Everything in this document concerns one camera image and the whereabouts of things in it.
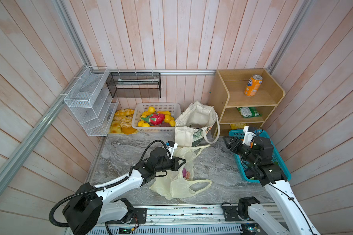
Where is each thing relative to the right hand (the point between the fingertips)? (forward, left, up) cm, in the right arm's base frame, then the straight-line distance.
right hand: (226, 137), depth 73 cm
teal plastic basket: (-2, -35, -17) cm, 39 cm away
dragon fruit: (+27, +42, -17) cm, 53 cm away
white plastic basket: (+41, +29, -19) cm, 54 cm away
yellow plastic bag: (-19, +23, -15) cm, 33 cm away
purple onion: (-10, +20, -24) cm, 33 cm away
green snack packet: (+25, -21, -6) cm, 33 cm away
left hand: (-10, +21, -11) cm, 25 cm away
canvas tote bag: (+27, +10, -18) cm, 34 cm away
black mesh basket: (+46, +57, 0) cm, 73 cm away
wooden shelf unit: (+27, -15, +3) cm, 31 cm away
